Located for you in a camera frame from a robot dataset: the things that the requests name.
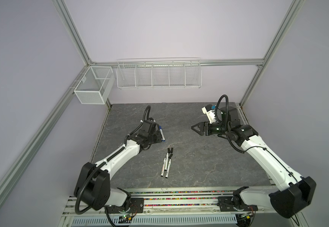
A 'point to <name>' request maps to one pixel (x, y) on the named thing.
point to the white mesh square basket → (96, 84)
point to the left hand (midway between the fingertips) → (160, 137)
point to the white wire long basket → (159, 73)
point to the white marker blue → (163, 139)
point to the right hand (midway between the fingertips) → (195, 128)
